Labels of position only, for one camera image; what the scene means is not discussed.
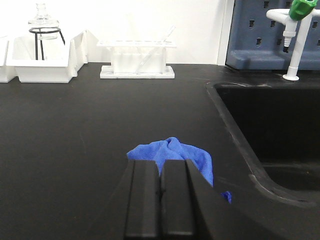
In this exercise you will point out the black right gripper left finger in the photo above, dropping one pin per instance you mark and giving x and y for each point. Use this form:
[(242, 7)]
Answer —
[(142, 200)]

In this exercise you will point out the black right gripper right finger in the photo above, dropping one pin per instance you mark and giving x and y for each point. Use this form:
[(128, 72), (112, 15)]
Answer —
[(180, 205)]

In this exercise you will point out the blue cloth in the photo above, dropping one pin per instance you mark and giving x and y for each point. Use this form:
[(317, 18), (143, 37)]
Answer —
[(175, 150)]

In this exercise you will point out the black sink basin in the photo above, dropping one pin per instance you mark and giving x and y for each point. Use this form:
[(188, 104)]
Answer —
[(280, 125)]

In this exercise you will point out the white test tube rack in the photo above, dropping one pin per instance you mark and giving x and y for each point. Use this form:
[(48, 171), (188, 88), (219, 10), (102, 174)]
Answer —
[(130, 72)]

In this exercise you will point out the clear glass tube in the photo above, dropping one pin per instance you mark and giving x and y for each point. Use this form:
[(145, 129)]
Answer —
[(166, 36)]

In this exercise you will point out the white plastic bin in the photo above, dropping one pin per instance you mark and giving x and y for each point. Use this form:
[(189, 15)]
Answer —
[(5, 72), (42, 67)]

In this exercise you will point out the white faucet with green knob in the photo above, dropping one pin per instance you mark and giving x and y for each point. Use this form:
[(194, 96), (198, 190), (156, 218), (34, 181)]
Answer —
[(298, 40)]

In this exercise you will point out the clear glass flask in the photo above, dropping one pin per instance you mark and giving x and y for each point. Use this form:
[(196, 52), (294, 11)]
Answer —
[(42, 21)]

